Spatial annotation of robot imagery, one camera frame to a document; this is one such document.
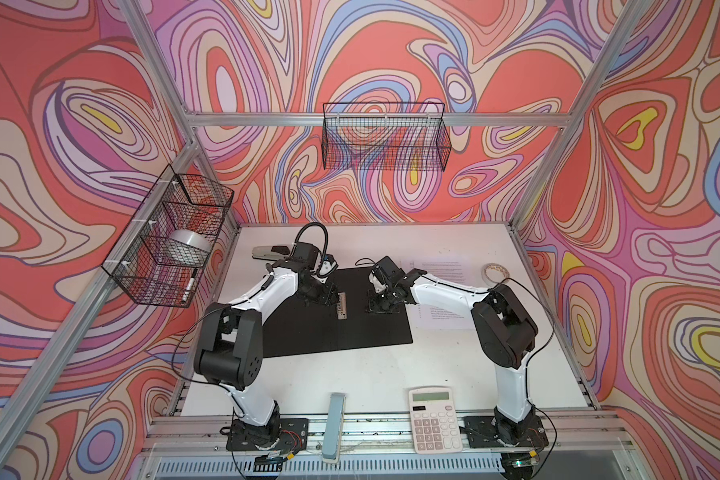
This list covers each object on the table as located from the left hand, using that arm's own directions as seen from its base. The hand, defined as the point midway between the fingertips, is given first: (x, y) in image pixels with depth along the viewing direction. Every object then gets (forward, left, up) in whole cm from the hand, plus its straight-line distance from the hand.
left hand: (333, 294), depth 92 cm
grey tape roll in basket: (-2, +33, +26) cm, 42 cm away
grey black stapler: (+19, +24, -3) cm, 30 cm away
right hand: (-5, -12, -5) cm, 13 cm away
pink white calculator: (-34, -27, -6) cm, 44 cm away
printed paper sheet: (+13, -46, -6) cm, 48 cm away
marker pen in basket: (-8, +34, +18) cm, 39 cm away
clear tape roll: (+15, -55, -5) cm, 57 cm away
